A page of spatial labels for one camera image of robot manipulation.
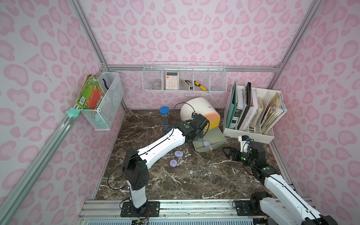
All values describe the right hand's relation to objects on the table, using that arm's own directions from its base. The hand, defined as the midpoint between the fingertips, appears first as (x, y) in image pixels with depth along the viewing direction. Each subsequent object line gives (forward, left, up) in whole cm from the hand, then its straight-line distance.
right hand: (226, 148), depth 82 cm
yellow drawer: (+18, +5, 0) cm, 19 cm away
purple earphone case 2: (+2, +29, -11) cm, 31 cm away
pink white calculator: (+41, +34, +19) cm, 56 cm away
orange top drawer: (+20, +7, +5) cm, 22 cm away
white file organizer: (+17, -13, +11) cm, 24 cm away
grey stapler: (+41, +24, +15) cm, 50 cm away
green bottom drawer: (+10, +6, -7) cm, 14 cm away
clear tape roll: (+37, +44, +17) cm, 60 cm away
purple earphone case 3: (-5, +32, -10) cm, 34 cm away
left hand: (+7, +17, +7) cm, 20 cm away
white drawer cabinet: (+27, +15, +9) cm, 32 cm away
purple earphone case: (+8, +10, -9) cm, 16 cm away
